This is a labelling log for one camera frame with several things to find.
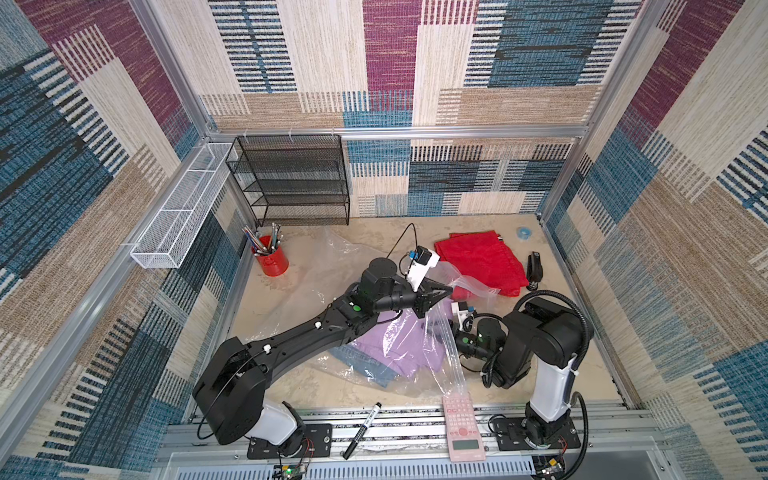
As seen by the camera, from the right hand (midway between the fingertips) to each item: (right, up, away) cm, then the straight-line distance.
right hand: (427, 334), depth 88 cm
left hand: (+4, +15, -18) cm, 24 cm away
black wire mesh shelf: (-46, +50, +23) cm, 72 cm away
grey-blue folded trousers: (-15, -7, -9) cm, 19 cm away
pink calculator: (+7, -20, -15) cm, 26 cm away
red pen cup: (-48, +20, +12) cm, 54 cm away
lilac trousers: (-4, 0, -10) cm, 11 cm away
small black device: (+37, +18, +13) cm, 43 cm away
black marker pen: (-17, -20, -14) cm, 29 cm away
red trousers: (+22, +22, +17) cm, 36 cm away
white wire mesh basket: (-63, +29, -15) cm, 71 cm away
